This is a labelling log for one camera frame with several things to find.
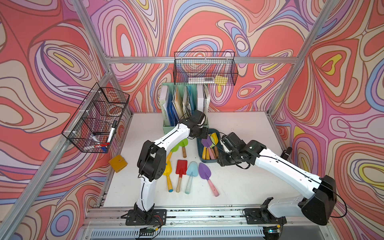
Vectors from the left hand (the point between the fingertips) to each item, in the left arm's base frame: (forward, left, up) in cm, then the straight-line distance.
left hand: (205, 134), depth 92 cm
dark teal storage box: (-2, +3, -10) cm, 10 cm away
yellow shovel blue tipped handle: (-19, +23, -13) cm, 33 cm away
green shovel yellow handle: (-11, +23, -11) cm, 28 cm away
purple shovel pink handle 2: (-20, 0, -12) cm, 24 cm away
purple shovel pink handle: (0, -2, -9) cm, 9 cm away
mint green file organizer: (+18, +17, +12) cm, 28 cm away
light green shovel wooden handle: (-1, -6, -10) cm, 12 cm away
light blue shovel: (-19, +8, -11) cm, 24 cm away
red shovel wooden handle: (-18, +15, -12) cm, 26 cm away
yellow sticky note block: (-13, +56, -14) cm, 59 cm away
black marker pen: (-13, +46, +19) cm, 51 cm away
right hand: (-21, -8, +1) cm, 23 cm away
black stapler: (-10, -50, -7) cm, 51 cm away
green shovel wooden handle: (0, +14, -12) cm, 19 cm away
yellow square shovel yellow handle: (-8, 0, -10) cm, 13 cm away
